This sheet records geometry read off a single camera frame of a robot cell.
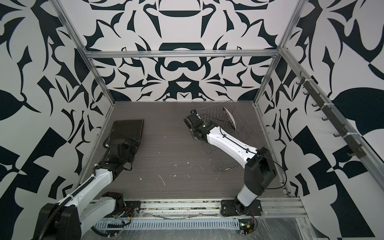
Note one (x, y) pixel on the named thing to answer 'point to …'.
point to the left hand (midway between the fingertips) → (138, 140)
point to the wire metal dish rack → (222, 160)
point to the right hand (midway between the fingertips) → (201, 128)
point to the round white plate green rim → (230, 118)
